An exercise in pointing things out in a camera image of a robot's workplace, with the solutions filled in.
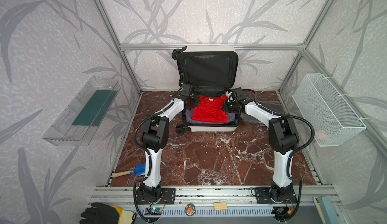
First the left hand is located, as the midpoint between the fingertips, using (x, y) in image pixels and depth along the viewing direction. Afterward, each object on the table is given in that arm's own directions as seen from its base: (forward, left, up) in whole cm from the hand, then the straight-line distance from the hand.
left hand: (200, 97), depth 100 cm
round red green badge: (-61, +4, -11) cm, 62 cm away
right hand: (-3, -14, -2) cm, 15 cm away
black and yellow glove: (-63, +44, -10) cm, 77 cm away
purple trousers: (-12, -20, -6) cm, 24 cm away
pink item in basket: (-32, -59, +10) cm, 68 cm away
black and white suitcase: (+11, -8, +13) cm, 19 cm away
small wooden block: (-59, -11, -10) cm, 61 cm away
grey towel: (+1, -54, -11) cm, 55 cm away
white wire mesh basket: (-33, -56, +24) cm, 69 cm away
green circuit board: (-62, +21, -13) cm, 67 cm away
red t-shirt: (-7, -7, -5) cm, 11 cm away
